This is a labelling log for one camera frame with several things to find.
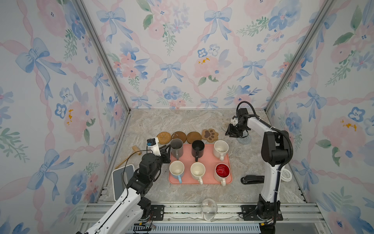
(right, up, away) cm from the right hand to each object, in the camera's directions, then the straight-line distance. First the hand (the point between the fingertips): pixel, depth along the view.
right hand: (228, 133), depth 102 cm
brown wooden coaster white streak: (-34, -1, +2) cm, 34 cm away
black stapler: (+11, -27, -14) cm, 32 cm away
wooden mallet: (-63, -10, -6) cm, 64 cm away
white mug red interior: (-8, -22, -16) cm, 28 cm away
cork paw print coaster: (-12, -1, +2) cm, 12 cm away
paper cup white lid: (+26, -22, -22) cm, 40 cm away
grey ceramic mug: (-35, -7, -11) cm, 37 cm away
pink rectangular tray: (-14, -17, -11) cm, 25 cm away
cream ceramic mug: (-22, -21, -16) cm, 34 cm away
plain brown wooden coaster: (-24, -2, +2) cm, 24 cm away
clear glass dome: (-17, -38, -26) cm, 49 cm away
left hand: (-38, -4, -25) cm, 45 cm away
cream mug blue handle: (-34, -20, -17) cm, 43 cm away
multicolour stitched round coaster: (0, +5, +8) cm, 9 cm away
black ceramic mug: (-22, -9, -8) cm, 25 cm away
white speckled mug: (-7, -9, -7) cm, 13 cm away
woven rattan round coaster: (-45, -3, +1) cm, 45 cm away
